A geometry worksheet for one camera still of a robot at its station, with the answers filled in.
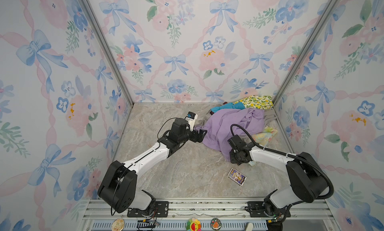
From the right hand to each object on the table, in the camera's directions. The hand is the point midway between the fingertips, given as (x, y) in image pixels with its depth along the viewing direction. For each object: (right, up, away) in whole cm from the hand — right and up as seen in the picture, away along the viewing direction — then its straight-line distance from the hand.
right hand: (234, 157), depth 91 cm
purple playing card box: (0, -9, -8) cm, 12 cm away
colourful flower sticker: (-25, -25, -23) cm, 42 cm away
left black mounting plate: (-42, -21, -17) cm, 50 cm away
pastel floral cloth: (+21, +10, +7) cm, 24 cm away
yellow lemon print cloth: (+26, +36, +22) cm, 50 cm away
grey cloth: (+33, +26, +22) cm, 47 cm away
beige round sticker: (-60, -26, -21) cm, 69 cm away
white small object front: (0, -26, -24) cm, 35 cm away
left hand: (-21, +19, -10) cm, 30 cm away
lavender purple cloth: (-10, +20, +3) cm, 22 cm away
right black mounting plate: (+6, -21, -18) cm, 28 cm away
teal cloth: (+6, +33, +19) cm, 39 cm away
